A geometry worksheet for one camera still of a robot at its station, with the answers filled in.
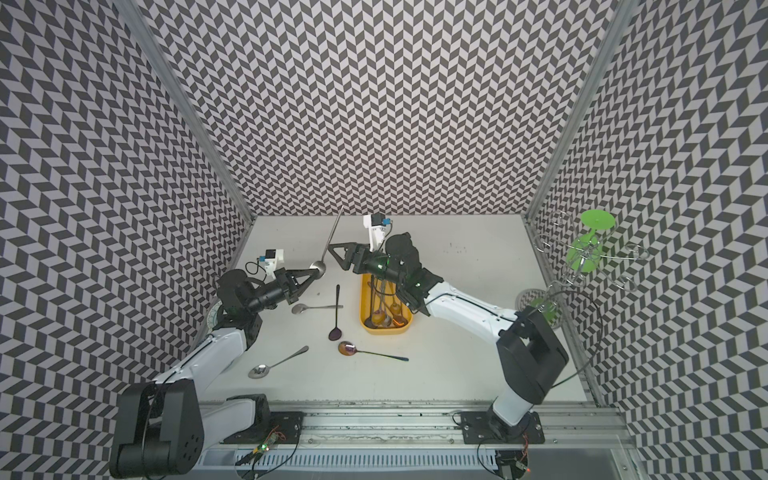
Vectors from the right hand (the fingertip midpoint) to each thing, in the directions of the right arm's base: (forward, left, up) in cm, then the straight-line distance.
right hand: (335, 254), depth 72 cm
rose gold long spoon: (-3, -15, -30) cm, 34 cm away
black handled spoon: (-5, -7, -27) cm, 28 cm away
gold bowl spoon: (-3, -9, -27) cm, 29 cm away
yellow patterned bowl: (-4, +41, -24) cm, 48 cm away
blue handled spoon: (-13, 0, -27) cm, 30 cm away
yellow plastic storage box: (0, -13, -28) cm, 31 cm away
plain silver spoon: (-19, +22, -27) cm, 40 cm away
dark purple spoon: (-8, +4, -29) cm, 30 cm away
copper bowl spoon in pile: (+1, +17, -30) cm, 34 cm away
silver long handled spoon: (+1, +5, -6) cm, 8 cm away
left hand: (-2, +5, -7) cm, 9 cm away
